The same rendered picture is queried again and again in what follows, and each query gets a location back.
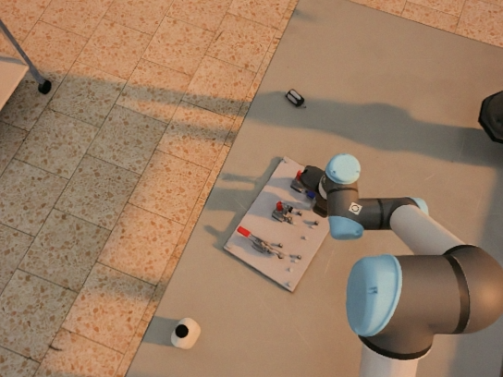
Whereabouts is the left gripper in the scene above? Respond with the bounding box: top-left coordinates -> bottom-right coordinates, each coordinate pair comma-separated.
299,165 -> 328,218

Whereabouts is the white plastic bottle with black cap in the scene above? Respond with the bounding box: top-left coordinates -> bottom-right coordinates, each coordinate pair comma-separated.
171,318 -> 200,348

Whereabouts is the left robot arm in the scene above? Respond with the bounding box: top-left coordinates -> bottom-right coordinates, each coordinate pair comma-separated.
321,153 -> 503,377

